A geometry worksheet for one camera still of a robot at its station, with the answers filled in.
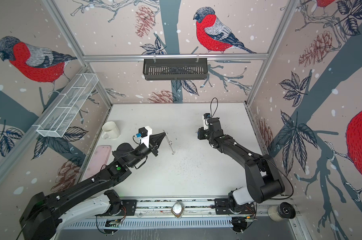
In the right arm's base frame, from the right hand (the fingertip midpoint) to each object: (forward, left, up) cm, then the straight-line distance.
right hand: (198, 130), depth 90 cm
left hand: (-16, +17, +19) cm, 30 cm away
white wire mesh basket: (-1, +71, +22) cm, 74 cm away
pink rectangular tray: (-17, +61, -9) cm, 64 cm away
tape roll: (-40, -37, -3) cm, 54 cm away
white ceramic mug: (-1, +56, 0) cm, 56 cm away
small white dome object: (-42, +9, 0) cm, 43 cm away
